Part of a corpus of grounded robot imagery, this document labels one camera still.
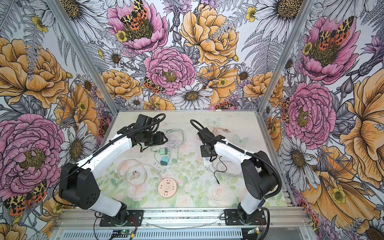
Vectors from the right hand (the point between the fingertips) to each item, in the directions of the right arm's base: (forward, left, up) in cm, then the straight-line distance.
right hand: (209, 156), depth 90 cm
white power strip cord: (-7, -4, -5) cm, 10 cm away
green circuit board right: (-36, -18, -6) cm, 41 cm away
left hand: (+3, +26, +10) cm, 28 cm away
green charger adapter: (+6, +29, -3) cm, 29 cm away
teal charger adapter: (-1, +27, -3) cm, 27 cm away
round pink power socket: (-17, +24, -3) cm, 29 cm away
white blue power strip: (-2, +2, -3) cm, 4 cm away
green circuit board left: (-35, +44, -5) cm, 56 cm away
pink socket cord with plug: (-8, +43, -3) cm, 44 cm away
